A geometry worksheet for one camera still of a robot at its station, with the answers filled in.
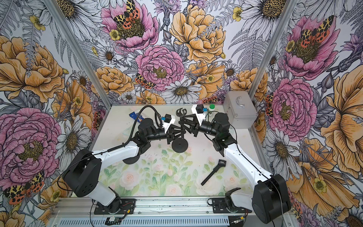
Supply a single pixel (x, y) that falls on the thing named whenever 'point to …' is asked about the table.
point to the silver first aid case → (239, 106)
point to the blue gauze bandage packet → (133, 115)
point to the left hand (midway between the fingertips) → (184, 132)
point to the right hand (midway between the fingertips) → (180, 122)
